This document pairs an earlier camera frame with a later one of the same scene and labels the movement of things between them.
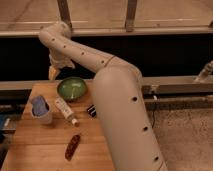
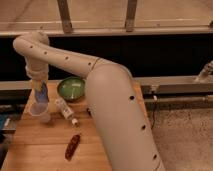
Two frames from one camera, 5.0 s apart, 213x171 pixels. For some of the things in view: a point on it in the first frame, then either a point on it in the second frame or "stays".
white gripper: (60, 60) to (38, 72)
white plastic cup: (46, 118) stays
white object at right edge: (205, 72) stays
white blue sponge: (39, 106) to (41, 92)
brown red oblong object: (72, 147) stays
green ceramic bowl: (72, 89) stays
